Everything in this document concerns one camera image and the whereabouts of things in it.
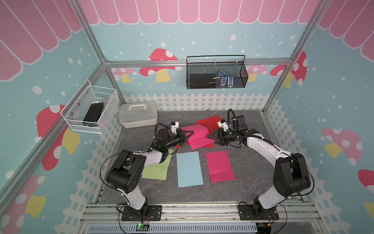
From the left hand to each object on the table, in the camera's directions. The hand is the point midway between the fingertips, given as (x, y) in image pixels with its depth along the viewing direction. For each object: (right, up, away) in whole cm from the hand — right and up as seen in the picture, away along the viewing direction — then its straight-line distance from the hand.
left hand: (194, 134), depth 84 cm
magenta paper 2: (+3, -2, -2) cm, 4 cm away
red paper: (+10, -7, -1) cm, 12 cm away
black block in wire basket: (-50, +11, -13) cm, 53 cm away
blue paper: (-3, -22, +6) cm, 23 cm away
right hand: (+8, -2, -1) cm, 9 cm away
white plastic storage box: (-40, +13, +21) cm, 47 cm away
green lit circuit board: (-27, -46, -11) cm, 55 cm away
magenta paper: (+16, -21, +8) cm, 28 cm away
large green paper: (-22, -23, +5) cm, 32 cm away
